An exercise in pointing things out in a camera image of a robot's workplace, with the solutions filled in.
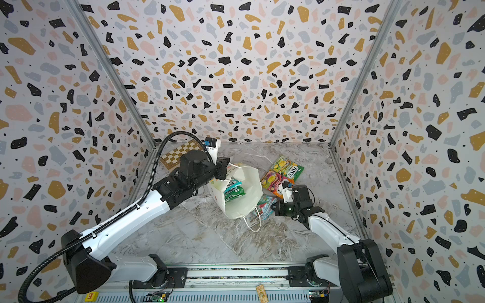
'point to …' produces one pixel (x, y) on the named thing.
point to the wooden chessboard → (173, 159)
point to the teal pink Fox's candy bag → (263, 208)
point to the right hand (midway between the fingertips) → (273, 206)
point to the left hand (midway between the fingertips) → (231, 158)
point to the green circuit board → (155, 297)
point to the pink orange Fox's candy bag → (272, 180)
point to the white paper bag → (244, 207)
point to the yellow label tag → (91, 297)
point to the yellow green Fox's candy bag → (287, 168)
